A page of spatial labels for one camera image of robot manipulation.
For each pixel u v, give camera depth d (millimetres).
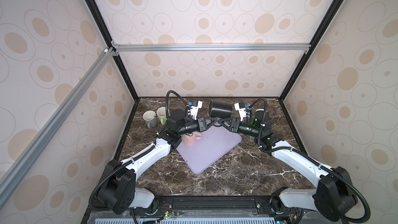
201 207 753
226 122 714
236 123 660
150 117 994
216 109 684
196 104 684
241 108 695
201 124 648
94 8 747
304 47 928
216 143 952
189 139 889
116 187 412
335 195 406
